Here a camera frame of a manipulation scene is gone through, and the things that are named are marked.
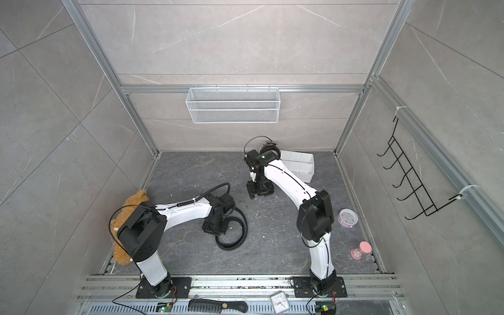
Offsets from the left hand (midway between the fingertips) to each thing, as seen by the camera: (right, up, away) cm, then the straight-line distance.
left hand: (224, 231), depth 88 cm
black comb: (-2, -21, -17) cm, 27 cm away
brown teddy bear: (-39, -5, -11) cm, 41 cm away
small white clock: (+23, -19, -19) cm, 35 cm away
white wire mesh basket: (+2, +62, +13) cm, 64 cm away
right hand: (+16, +17, -2) cm, 23 cm away
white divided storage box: (+40, +31, +20) cm, 54 cm away
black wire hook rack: (+68, +25, -20) cm, 76 cm away
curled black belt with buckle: (+2, -5, -6) cm, 8 cm away
